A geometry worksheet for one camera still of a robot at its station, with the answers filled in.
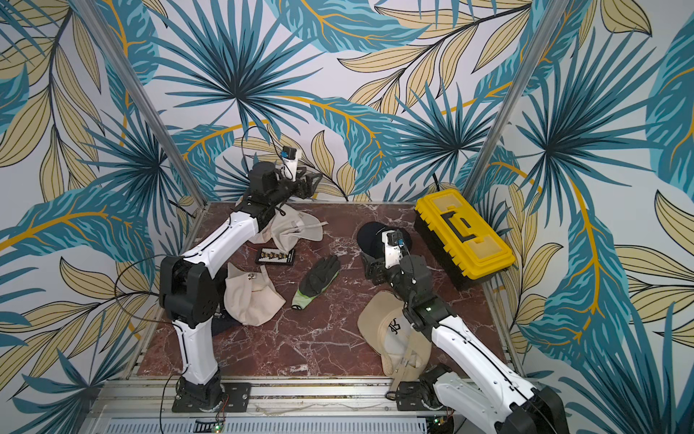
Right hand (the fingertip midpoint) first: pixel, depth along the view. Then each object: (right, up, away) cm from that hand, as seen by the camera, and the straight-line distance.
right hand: (374, 250), depth 76 cm
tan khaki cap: (+9, -30, +2) cm, 31 cm away
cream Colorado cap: (-37, -15, +7) cm, 41 cm away
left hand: (-19, +24, +8) cm, 31 cm away
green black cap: (-19, -12, +18) cm, 29 cm away
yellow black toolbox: (+29, +2, +9) cm, 31 cm away
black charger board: (-35, -4, +24) cm, 43 cm away
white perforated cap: (-24, +7, +31) cm, 39 cm away
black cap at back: (+2, +2, +30) cm, 30 cm away
